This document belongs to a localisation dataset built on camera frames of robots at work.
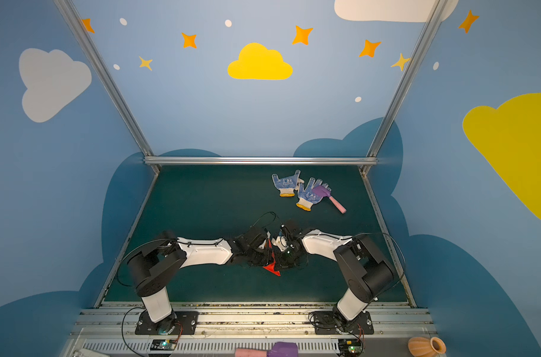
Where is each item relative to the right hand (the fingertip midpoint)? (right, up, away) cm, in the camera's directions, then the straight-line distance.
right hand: (275, 266), depth 87 cm
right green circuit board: (+24, -21, -16) cm, 36 cm away
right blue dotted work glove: (+16, +27, +23) cm, 39 cm away
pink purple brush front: (+1, -20, -18) cm, 27 cm away
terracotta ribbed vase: (+42, -14, -25) cm, 51 cm away
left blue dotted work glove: (+6, +33, +26) cm, 42 cm away
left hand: (0, +2, 0) cm, 2 cm away
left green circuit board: (-37, -20, -16) cm, 45 cm away
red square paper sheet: (-2, 0, 0) cm, 2 cm away
